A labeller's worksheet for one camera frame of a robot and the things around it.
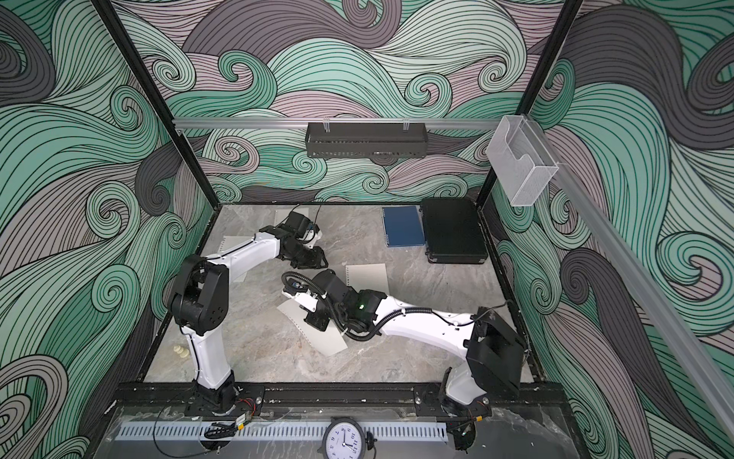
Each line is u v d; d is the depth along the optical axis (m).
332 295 0.55
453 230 1.14
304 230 0.81
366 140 0.99
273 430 0.70
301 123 1.90
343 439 0.66
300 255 0.81
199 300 0.50
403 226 1.13
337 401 0.74
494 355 0.41
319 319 0.66
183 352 0.79
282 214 1.18
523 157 0.78
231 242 1.08
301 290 0.63
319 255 0.86
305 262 0.84
